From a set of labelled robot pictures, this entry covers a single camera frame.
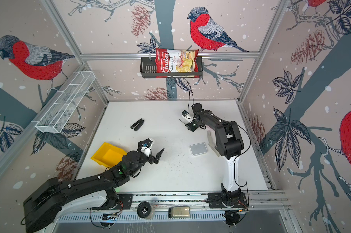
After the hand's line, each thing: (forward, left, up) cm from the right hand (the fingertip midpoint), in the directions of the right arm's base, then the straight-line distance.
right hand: (189, 128), depth 101 cm
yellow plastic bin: (-22, +52, 0) cm, 57 cm away
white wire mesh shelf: (-17, +67, +31) cm, 75 cm away
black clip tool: (+4, +36, +2) cm, 37 cm away
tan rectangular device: (-50, +4, +2) cm, 50 cm away
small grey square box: (-15, -6, -1) cm, 17 cm away
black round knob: (-50, +19, +10) cm, 55 cm away
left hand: (-21, +18, +14) cm, 31 cm away
